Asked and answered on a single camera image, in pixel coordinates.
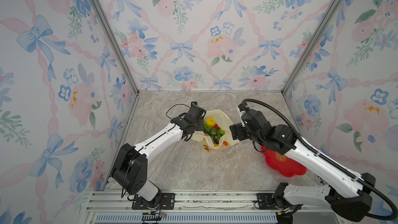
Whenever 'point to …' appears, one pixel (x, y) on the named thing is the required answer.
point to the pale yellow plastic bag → (205, 141)
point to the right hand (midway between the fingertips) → (239, 124)
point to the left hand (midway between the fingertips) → (200, 121)
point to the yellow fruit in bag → (210, 122)
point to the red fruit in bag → (216, 126)
